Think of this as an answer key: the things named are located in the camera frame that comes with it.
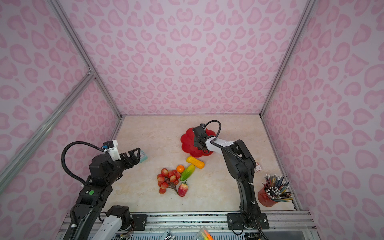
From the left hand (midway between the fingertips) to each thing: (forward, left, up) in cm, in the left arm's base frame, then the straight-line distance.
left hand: (133, 149), depth 72 cm
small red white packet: (-14, -54, +7) cm, 56 cm away
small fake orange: (-1, -20, -21) cm, 29 cm away
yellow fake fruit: (+3, -30, -22) cm, 37 cm away
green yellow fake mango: (-4, -25, -21) cm, 33 cm away
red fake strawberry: (-13, -22, -21) cm, 33 cm away
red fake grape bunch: (-7, -14, -21) cm, 26 cm away
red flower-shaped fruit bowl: (+20, -24, -23) cm, 39 cm away
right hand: (+20, -33, -22) cm, 44 cm away
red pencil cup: (-20, -63, -17) cm, 68 cm away
